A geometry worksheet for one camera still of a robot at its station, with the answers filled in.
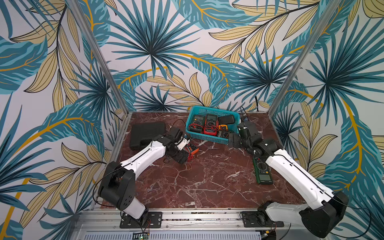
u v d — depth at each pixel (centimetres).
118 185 43
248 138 55
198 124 100
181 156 76
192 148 91
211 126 100
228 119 109
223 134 98
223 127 103
